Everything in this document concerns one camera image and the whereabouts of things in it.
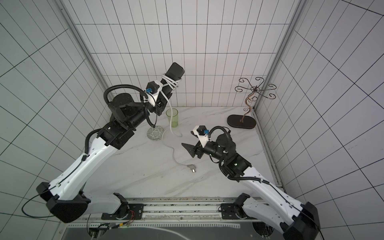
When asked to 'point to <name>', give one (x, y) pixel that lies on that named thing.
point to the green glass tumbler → (174, 123)
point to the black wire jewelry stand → (245, 121)
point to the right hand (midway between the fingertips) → (188, 134)
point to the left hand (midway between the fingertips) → (164, 92)
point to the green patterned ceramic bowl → (155, 133)
